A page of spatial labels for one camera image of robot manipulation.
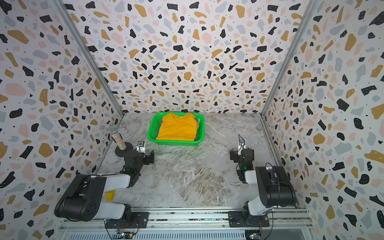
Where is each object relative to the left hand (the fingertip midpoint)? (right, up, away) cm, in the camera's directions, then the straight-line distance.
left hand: (145, 149), depth 92 cm
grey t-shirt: (+32, +18, +17) cm, 40 cm away
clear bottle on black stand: (-14, +1, +1) cm, 14 cm away
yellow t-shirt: (+20, +14, +13) cm, 28 cm away
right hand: (+61, 0, +2) cm, 61 cm away
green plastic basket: (+1, +17, +14) cm, 22 cm away
